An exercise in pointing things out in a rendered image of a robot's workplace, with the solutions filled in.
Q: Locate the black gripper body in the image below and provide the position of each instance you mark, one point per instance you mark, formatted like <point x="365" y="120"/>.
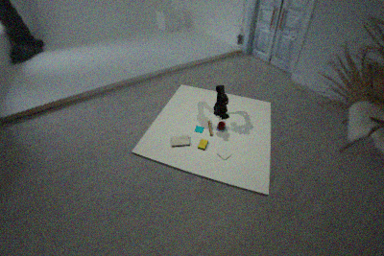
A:
<point x="225" y="116"/>

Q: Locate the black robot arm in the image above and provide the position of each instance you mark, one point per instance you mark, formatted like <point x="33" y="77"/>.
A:
<point x="222" y="97"/>

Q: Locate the yellow box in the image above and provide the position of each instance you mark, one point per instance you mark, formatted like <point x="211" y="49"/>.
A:
<point x="203" y="144"/>

